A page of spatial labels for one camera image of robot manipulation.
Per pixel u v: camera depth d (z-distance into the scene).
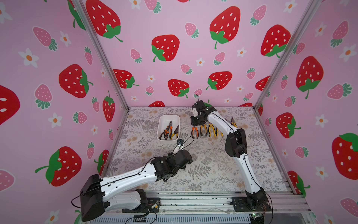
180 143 0.66
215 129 0.70
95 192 0.40
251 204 0.65
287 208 0.73
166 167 0.54
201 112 0.81
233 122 1.10
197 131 1.01
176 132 1.04
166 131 1.01
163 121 1.10
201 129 1.07
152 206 0.72
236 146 0.66
